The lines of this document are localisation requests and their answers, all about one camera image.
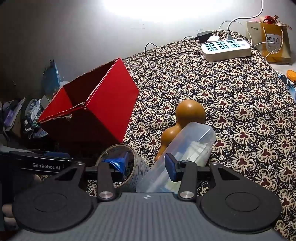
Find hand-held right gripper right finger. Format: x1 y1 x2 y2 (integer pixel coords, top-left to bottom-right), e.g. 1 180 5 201
165 153 245 200

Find blue plastic bag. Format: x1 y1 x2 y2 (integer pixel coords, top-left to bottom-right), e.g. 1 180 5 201
42 60 62 95

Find brown wooden gourd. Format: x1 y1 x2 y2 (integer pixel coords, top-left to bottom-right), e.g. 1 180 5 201
155 98 206 161

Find white power cord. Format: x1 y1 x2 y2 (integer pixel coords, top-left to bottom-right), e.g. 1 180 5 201
220 0 264 41

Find white power strip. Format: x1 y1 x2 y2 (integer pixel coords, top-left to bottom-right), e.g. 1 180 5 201
201 38 252 62

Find person's left hand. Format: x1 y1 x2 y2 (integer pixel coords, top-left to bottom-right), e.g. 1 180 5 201
0 203 18 232

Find clear plastic packet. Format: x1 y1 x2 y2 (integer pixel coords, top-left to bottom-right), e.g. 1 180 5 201
136 122 217 193

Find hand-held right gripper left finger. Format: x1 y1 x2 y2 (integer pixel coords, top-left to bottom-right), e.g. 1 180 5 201
47 152 129 202

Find red flower decoration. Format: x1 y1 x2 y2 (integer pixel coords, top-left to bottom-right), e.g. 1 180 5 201
259 15 285 25

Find floral patterned cloth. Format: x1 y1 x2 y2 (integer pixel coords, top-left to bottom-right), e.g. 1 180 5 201
85 30 296 241

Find black power adapter with cable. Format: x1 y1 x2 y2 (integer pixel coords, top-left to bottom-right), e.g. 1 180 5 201
145 36 201 62

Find large brown tape roll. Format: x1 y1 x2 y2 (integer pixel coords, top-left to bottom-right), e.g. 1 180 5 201
95 144 151 193

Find green striped cloth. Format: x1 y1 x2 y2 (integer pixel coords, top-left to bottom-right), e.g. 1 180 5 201
23 98 49 139

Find red cardboard box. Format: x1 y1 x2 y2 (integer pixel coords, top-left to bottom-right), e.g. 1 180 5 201
37 58 140 145

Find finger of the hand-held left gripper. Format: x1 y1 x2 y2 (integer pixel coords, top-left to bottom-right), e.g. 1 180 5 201
69 157 99 164

